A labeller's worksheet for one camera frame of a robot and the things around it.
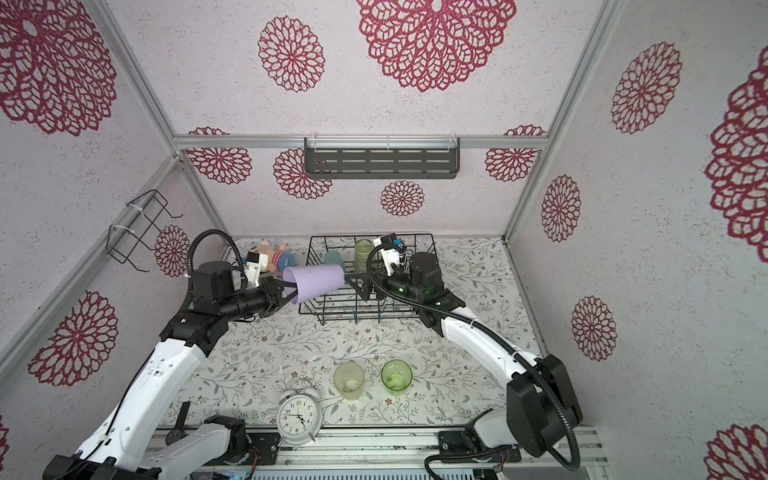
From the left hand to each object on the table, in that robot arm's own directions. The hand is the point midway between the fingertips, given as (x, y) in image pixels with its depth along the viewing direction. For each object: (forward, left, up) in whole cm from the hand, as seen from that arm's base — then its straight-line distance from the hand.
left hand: (301, 292), depth 71 cm
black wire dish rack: (-3, -14, +2) cm, 15 cm away
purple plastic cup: (-2, -5, +7) cm, 9 cm away
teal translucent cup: (+26, -3, -17) cm, 31 cm away
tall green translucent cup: (+25, -13, -13) cm, 31 cm away
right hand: (+6, -14, +2) cm, 15 cm away
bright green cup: (-11, -23, -27) cm, 37 cm away
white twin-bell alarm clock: (-22, +2, -23) cm, 32 cm away
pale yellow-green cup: (-11, -10, -27) cm, 31 cm away
